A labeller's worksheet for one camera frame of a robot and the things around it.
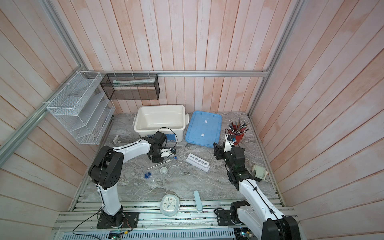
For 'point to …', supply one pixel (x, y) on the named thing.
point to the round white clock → (169, 205)
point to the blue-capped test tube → (163, 162)
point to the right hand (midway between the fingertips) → (218, 142)
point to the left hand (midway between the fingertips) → (159, 157)
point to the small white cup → (163, 170)
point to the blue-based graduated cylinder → (148, 175)
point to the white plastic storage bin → (170, 120)
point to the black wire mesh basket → (131, 86)
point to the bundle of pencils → (237, 127)
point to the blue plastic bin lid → (204, 129)
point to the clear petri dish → (174, 171)
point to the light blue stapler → (197, 200)
